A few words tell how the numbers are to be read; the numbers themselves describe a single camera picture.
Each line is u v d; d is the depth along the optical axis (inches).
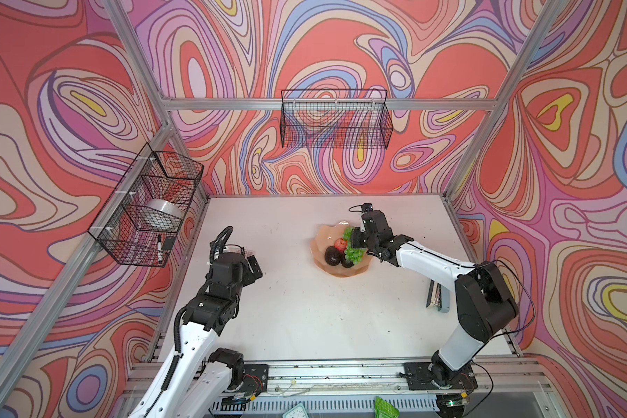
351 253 34.8
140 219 28.6
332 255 36.6
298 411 26.4
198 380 22.3
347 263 36.5
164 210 28.9
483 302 18.0
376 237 27.2
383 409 27.1
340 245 38.5
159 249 28.3
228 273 21.2
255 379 28.6
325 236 41.2
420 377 28.9
